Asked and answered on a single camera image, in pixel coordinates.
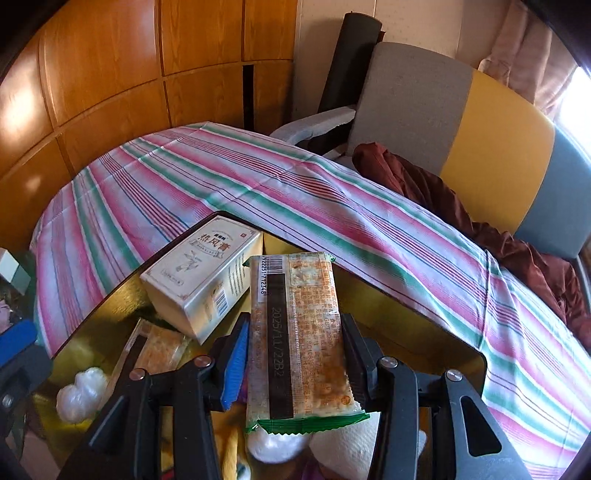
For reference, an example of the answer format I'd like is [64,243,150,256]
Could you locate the white plastic bag ball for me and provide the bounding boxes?
[56,367,108,424]

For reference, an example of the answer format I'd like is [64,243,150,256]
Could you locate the green cracker packet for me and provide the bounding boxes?
[101,318,190,403]

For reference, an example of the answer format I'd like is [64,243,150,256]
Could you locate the white medicine box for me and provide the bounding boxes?
[140,215,263,344]

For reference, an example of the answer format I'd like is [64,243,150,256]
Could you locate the yellow round snack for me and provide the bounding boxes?
[211,402,252,480]

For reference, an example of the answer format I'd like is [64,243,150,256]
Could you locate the white tissue wad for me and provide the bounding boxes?
[308,412,380,480]

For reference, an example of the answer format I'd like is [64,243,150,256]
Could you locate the gold tray maroon rim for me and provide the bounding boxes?
[32,210,488,480]

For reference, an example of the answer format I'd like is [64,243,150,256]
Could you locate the striped bed sheet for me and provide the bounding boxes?
[30,122,590,479]

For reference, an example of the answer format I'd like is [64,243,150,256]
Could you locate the maroon blanket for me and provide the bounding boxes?
[351,141,591,351]

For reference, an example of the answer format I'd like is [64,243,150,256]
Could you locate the grey yellow blue headboard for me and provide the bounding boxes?
[348,42,590,260]

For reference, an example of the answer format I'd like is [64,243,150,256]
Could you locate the wooden wardrobe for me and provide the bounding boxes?
[1,1,297,251]

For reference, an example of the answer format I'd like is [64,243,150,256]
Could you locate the grey padded armrest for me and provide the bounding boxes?
[270,107,356,145]

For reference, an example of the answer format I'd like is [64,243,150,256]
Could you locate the pink patterned curtain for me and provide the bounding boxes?
[478,1,577,119]

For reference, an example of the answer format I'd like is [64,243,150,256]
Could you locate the black rolled mat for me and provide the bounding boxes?
[318,12,384,113]

